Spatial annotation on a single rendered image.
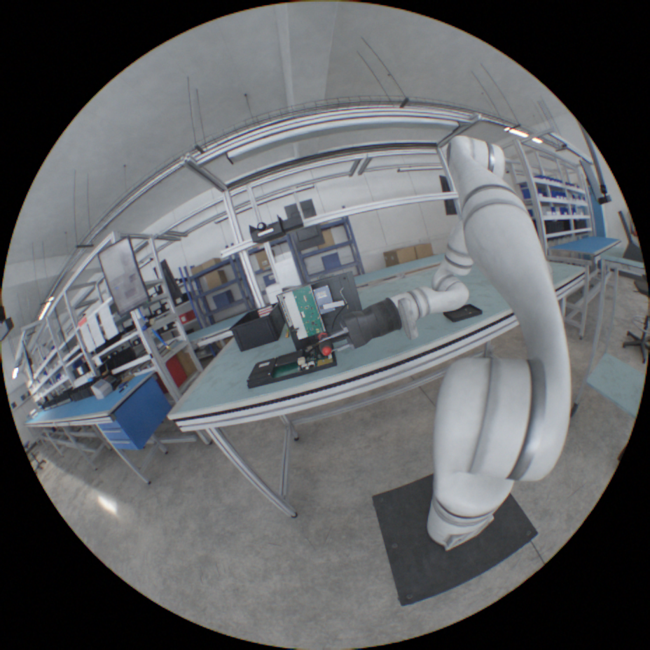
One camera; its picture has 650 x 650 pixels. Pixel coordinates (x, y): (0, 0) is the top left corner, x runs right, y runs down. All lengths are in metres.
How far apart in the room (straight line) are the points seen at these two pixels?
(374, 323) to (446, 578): 0.51
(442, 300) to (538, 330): 0.36
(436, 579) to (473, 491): 0.23
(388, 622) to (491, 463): 1.18
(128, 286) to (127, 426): 0.98
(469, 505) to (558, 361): 0.15
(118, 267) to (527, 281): 1.82
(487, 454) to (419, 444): 1.43
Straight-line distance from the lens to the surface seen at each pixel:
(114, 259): 1.76
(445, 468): 0.17
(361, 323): 0.46
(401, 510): 0.45
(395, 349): 0.57
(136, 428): 1.87
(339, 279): 0.68
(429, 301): 0.50
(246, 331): 0.95
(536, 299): 0.19
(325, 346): 0.43
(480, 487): 0.24
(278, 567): 1.44
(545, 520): 1.47
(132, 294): 1.73
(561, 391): 0.16
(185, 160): 1.11
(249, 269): 1.37
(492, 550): 0.44
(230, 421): 0.67
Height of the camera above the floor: 1.27
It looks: 17 degrees down
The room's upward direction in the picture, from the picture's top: 18 degrees counter-clockwise
